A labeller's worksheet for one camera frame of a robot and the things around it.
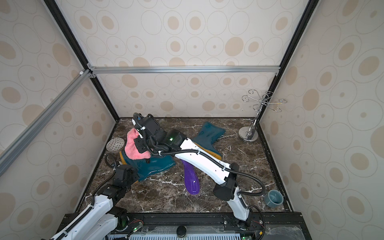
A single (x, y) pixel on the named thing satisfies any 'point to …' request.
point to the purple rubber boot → (191, 178)
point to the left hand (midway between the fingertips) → (139, 170)
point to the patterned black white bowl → (115, 144)
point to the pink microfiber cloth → (130, 147)
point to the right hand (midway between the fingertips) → (145, 137)
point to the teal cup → (273, 198)
